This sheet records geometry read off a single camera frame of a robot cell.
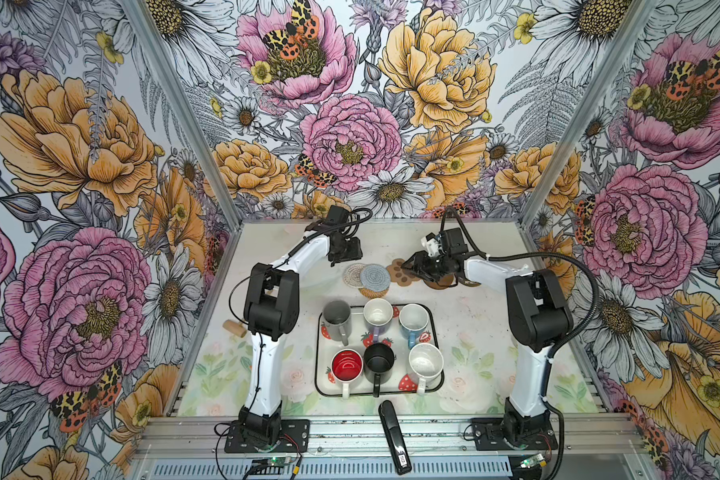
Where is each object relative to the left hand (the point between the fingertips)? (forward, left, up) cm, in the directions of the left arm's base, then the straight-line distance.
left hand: (354, 261), depth 100 cm
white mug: (-32, -20, -6) cm, 38 cm away
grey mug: (-19, +5, -2) cm, 20 cm away
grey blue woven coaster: (-3, -7, -6) cm, 9 cm away
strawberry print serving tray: (-36, -13, -8) cm, 39 cm away
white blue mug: (-20, -18, -3) cm, 27 cm away
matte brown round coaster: (-3, -31, -7) cm, 32 cm away
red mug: (-32, +2, -6) cm, 33 cm away
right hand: (-6, -17, 0) cm, 18 cm away
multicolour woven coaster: (-1, +1, -7) cm, 7 cm away
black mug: (-32, -7, -7) cm, 33 cm away
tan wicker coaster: (-8, -6, -8) cm, 13 cm away
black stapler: (-52, -10, -3) cm, 53 cm away
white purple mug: (-16, -7, -6) cm, 19 cm away
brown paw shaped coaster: (-1, -16, -7) cm, 17 cm away
